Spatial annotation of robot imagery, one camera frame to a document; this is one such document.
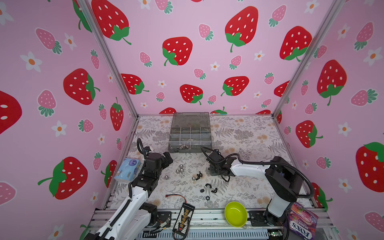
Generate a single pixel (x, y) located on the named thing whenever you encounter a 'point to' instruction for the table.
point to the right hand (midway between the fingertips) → (212, 169)
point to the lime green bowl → (236, 214)
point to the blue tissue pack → (128, 170)
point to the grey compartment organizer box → (190, 132)
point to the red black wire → (174, 194)
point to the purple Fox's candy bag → (302, 222)
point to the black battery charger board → (184, 219)
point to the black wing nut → (214, 191)
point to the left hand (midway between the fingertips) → (163, 155)
